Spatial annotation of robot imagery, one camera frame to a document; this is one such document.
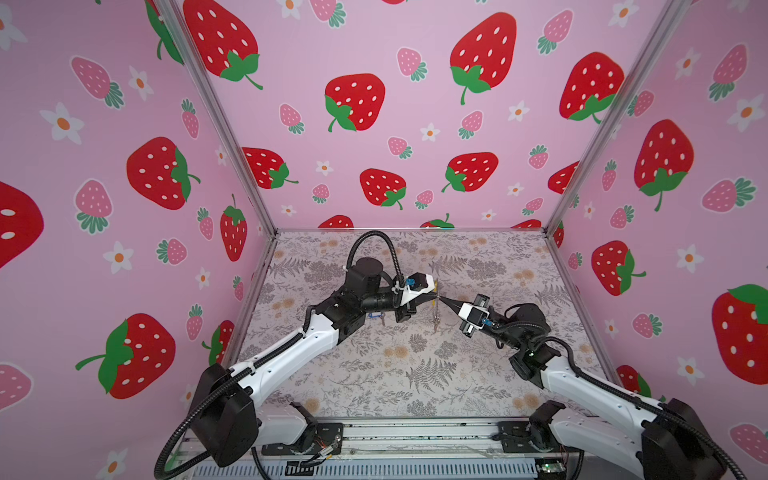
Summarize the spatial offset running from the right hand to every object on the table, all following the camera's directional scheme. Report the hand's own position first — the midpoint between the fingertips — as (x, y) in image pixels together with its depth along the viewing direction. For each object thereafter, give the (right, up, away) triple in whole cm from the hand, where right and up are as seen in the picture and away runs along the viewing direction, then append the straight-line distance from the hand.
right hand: (444, 294), depth 70 cm
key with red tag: (-1, -7, +5) cm, 9 cm away
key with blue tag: (-18, -10, +26) cm, 33 cm away
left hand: (-2, 0, 0) cm, 2 cm away
